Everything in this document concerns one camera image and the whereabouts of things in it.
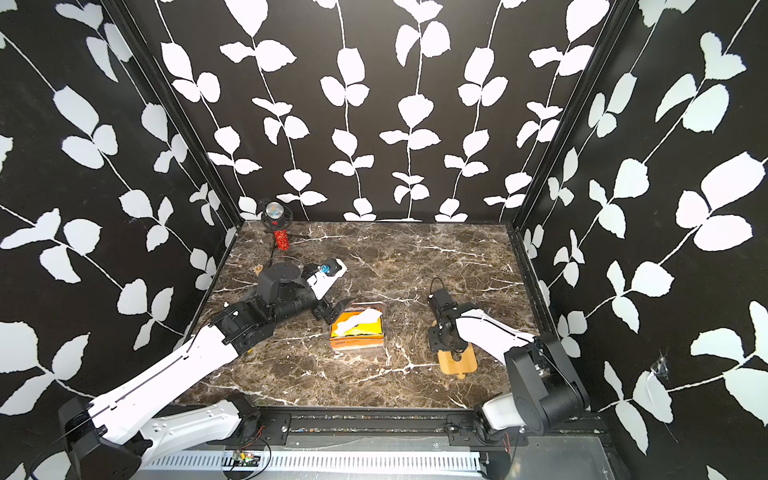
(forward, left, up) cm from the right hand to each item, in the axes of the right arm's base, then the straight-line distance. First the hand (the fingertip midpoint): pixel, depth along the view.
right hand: (439, 338), depth 90 cm
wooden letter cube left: (+23, +62, +3) cm, 66 cm away
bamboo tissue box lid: (-7, -8, 0) cm, 11 cm away
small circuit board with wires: (-31, +50, 0) cm, 59 cm away
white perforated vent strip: (-31, +32, 0) cm, 45 cm away
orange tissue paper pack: (-2, +24, +10) cm, 26 cm away
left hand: (+4, +27, +26) cm, 38 cm away
